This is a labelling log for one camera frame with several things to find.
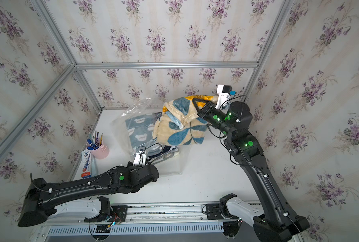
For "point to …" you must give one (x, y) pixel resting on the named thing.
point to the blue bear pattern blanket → (139, 130)
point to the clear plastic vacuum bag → (173, 160)
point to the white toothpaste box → (86, 165)
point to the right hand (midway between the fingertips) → (195, 101)
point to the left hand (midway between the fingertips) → (146, 162)
